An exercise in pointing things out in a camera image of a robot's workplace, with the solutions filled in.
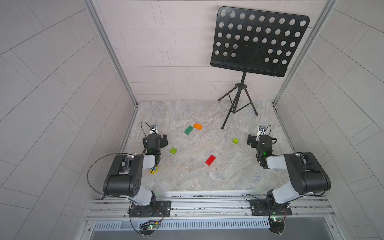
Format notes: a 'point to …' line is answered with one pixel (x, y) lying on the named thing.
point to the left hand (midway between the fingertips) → (158, 133)
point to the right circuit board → (277, 224)
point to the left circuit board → (147, 228)
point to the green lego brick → (189, 129)
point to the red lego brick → (210, 160)
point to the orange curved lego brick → (197, 126)
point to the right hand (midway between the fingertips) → (257, 132)
